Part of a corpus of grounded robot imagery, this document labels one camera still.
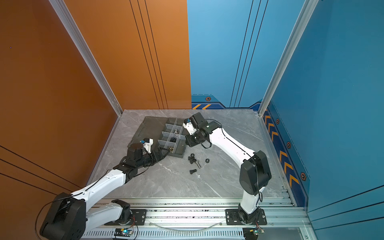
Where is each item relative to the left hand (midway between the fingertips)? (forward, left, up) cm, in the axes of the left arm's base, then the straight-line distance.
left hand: (166, 152), depth 84 cm
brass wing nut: (+9, 0, -11) cm, 14 cm away
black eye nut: (+16, -1, -10) cm, 19 cm away
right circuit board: (-36, -44, -13) cm, 58 cm away
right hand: (+5, -12, +4) cm, 13 cm away
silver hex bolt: (-2, -18, -12) cm, 21 cm away
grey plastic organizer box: (+20, +3, -9) cm, 22 cm away
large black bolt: (+2, -14, -12) cm, 19 cm away
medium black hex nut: (+1, -24, -11) cm, 26 cm away
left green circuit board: (-36, +17, -14) cm, 42 cm away
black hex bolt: (-6, -14, -13) cm, 20 cm away
